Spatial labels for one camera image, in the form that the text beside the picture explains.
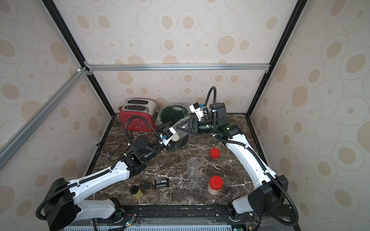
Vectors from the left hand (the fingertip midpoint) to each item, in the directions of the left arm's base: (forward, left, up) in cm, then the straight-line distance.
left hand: (181, 129), depth 67 cm
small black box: (-15, +11, -33) cm, 37 cm away
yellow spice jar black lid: (-22, +22, -25) cm, 40 cm away
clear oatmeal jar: (-2, -7, -33) cm, 34 cm away
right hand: (0, -2, +1) cm, 2 cm away
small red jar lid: (+5, -21, -31) cm, 38 cm away
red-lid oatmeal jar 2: (-18, -18, -22) cm, 34 cm away
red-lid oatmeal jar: (-4, 0, -2) cm, 5 cm away
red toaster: (+32, +26, -17) cm, 44 cm away
